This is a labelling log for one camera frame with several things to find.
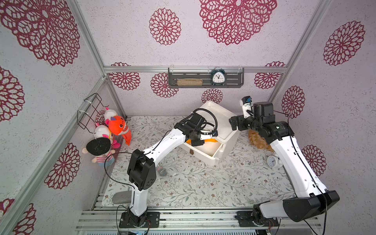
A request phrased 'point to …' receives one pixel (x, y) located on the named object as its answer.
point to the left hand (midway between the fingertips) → (199, 136)
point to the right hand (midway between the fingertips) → (239, 115)
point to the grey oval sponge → (122, 197)
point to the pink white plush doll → (103, 130)
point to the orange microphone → (212, 140)
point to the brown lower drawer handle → (191, 152)
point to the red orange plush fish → (117, 125)
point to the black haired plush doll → (100, 147)
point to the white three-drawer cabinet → (223, 148)
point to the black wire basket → (87, 119)
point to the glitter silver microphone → (163, 172)
